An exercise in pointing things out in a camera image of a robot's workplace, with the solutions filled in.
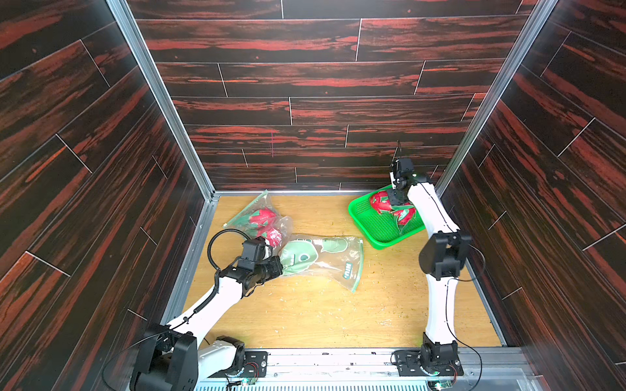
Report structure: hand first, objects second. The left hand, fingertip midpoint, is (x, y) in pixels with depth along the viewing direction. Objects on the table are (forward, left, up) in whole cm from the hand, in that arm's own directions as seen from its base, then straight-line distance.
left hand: (285, 265), depth 86 cm
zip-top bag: (+8, -20, -7) cm, 23 cm away
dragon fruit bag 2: (+11, +5, +3) cm, 12 cm away
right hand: (+29, -48, +8) cm, 56 cm away
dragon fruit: (+27, -37, +6) cm, 47 cm away
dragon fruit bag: (+22, +13, -1) cm, 26 cm away
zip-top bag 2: (+17, +2, +2) cm, 18 cm away
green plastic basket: (+19, -38, -3) cm, 43 cm away
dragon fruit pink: (+25, -48, 0) cm, 54 cm away
